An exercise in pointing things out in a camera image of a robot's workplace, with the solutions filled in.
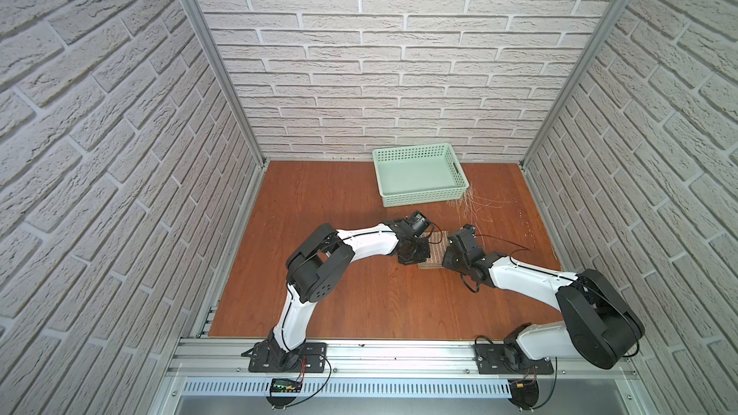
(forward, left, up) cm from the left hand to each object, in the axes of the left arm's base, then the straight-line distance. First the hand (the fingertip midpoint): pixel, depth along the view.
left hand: (428, 250), depth 91 cm
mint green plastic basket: (+34, -1, -2) cm, 34 cm away
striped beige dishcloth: (-4, -1, +7) cm, 8 cm away
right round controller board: (-38, -21, -5) cm, 43 cm away
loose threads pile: (+21, -20, -2) cm, 29 cm away
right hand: (-2, -5, -2) cm, 5 cm away
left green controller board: (-35, +41, -6) cm, 54 cm away
